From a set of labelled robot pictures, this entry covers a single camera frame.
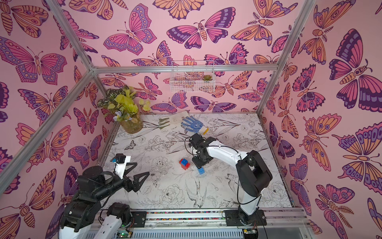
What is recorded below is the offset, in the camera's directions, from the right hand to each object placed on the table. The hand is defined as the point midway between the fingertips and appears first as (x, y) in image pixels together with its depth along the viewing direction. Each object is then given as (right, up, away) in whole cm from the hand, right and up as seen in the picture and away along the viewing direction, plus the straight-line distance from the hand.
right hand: (201, 161), depth 89 cm
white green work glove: (-21, +26, +28) cm, 44 cm away
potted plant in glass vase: (-50, +34, +5) cm, 61 cm away
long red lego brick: (-9, -3, -1) cm, 10 cm away
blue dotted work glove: (-4, +22, +24) cm, 32 cm away
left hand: (-27, +3, -23) cm, 36 cm away
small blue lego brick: (-10, 0, -3) cm, 10 cm away
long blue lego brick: (0, -6, -1) cm, 6 cm away
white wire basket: (-6, +53, +17) cm, 56 cm away
